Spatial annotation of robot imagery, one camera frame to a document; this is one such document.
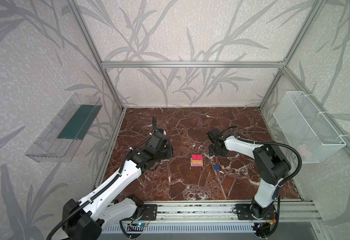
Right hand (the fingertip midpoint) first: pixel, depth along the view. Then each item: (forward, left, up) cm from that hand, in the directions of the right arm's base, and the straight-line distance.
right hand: (214, 148), depth 96 cm
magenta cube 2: (-5, +10, -3) cm, 11 cm away
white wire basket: (-9, -34, +34) cm, 49 cm away
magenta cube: (-7, +13, +2) cm, 15 cm away
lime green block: (-9, +12, +3) cm, 16 cm away
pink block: (-10, +13, 0) cm, 17 cm away
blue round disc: (-12, 0, 0) cm, 12 cm away
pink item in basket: (-11, -40, +19) cm, 46 cm away
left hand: (-8, +25, +18) cm, 32 cm away
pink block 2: (-10, +11, +1) cm, 15 cm away
